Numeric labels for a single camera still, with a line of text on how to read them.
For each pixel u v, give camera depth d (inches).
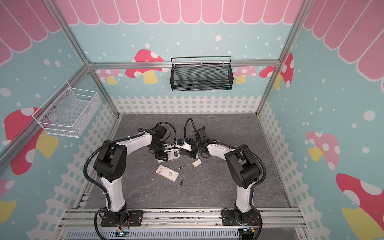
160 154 33.5
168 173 34.9
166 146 33.7
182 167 36.1
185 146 31.4
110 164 20.6
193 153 32.7
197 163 37.1
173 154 37.9
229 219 29.1
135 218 29.3
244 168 19.7
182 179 34.3
